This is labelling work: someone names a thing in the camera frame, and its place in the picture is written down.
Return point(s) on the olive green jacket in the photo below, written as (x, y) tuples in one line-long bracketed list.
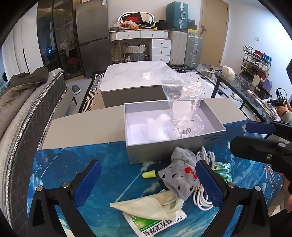
[(19, 89)]

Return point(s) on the person's right hand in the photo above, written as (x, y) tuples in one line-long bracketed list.
[(284, 113)]

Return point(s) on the grey phone box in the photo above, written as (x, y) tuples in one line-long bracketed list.
[(140, 149)]

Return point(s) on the silver refrigerator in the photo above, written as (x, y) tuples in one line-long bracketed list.
[(93, 36)]

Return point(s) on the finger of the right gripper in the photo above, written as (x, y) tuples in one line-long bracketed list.
[(275, 153), (277, 128)]

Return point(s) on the shoe rack with shoes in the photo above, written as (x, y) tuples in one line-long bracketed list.
[(255, 63)]

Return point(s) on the blue sky desk mat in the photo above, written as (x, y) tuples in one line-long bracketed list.
[(120, 180)]

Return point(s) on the marble coffee table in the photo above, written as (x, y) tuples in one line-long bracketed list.
[(136, 82)]

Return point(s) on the silver suitcase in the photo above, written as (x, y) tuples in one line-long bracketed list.
[(193, 51)]

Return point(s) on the black glass side table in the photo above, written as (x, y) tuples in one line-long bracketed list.
[(245, 91)]

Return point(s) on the grey dotted sock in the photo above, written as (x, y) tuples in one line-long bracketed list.
[(180, 176)]

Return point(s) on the teal suitcase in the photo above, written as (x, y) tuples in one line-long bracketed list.
[(177, 15)]

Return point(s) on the white drawer desk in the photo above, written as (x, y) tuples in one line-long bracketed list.
[(157, 43)]

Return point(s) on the yellow foam earplug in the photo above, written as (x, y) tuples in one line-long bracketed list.
[(149, 174)]

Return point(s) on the white foam block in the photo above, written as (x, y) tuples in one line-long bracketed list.
[(157, 128)]

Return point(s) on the clear zip plastic bag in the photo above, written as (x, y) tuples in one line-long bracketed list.
[(184, 98)]

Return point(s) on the dark glass display cabinet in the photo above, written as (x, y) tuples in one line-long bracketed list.
[(56, 37)]

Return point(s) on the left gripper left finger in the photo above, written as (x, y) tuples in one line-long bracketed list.
[(43, 217)]

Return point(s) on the white plush toy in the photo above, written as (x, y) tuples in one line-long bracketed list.
[(228, 73)]

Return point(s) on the grey slipper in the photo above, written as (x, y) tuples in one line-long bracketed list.
[(76, 90)]

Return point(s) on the beige suitcase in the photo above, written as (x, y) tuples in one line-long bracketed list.
[(178, 47)]

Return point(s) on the red nike shoebox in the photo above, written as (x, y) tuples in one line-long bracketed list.
[(135, 17)]

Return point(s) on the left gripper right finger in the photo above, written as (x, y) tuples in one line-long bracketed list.
[(253, 219)]

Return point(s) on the green medicine sachet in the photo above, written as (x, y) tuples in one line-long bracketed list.
[(149, 227)]

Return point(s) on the wooden door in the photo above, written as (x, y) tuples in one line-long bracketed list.
[(213, 27)]

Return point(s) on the cream cloth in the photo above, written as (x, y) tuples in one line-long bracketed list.
[(161, 206)]

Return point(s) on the woven basket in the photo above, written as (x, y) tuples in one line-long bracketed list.
[(134, 53)]

